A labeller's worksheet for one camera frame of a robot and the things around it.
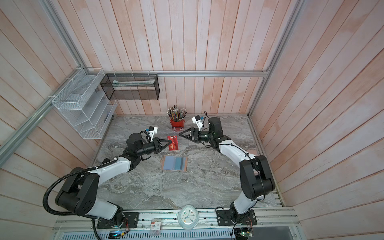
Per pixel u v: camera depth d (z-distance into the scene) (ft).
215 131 2.28
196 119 2.56
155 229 2.30
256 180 1.51
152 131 2.57
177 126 3.44
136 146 2.24
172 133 3.50
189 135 2.36
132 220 2.40
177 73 3.13
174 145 2.62
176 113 3.31
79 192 1.44
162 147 2.50
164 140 2.61
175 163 3.08
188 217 2.35
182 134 2.50
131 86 3.42
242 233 2.34
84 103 2.45
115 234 2.32
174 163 3.07
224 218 2.40
